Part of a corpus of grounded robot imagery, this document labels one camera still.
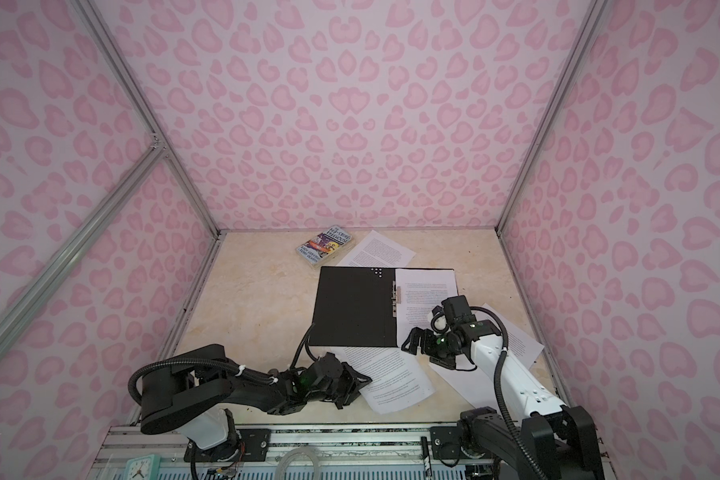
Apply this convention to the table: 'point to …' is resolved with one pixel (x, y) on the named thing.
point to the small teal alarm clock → (143, 468)
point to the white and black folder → (377, 306)
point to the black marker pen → (425, 456)
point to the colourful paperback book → (325, 245)
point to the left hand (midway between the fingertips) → (378, 379)
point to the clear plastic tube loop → (279, 472)
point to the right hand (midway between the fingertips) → (416, 349)
